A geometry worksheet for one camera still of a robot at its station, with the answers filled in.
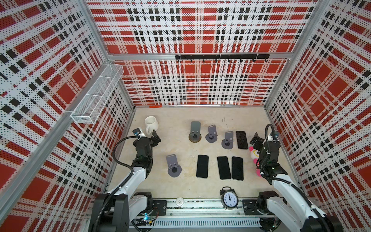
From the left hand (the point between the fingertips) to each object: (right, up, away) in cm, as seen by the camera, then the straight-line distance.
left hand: (150, 133), depth 86 cm
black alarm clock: (+45, -33, -11) cm, 57 cm away
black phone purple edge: (+44, -21, 0) cm, 49 cm away
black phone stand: (+53, -21, 0) cm, 57 cm away
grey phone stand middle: (+39, -4, +12) cm, 41 cm away
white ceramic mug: (-4, +5, +15) cm, 17 cm away
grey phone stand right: (+50, -8, +12) cm, 52 cm away
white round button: (+19, -35, -11) cm, 41 cm away
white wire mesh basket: (-40, +20, +7) cm, 45 cm away
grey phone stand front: (+15, -22, 0) cm, 27 cm away
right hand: (+67, -1, -5) cm, 67 cm away
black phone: (+31, -23, +1) cm, 39 cm away
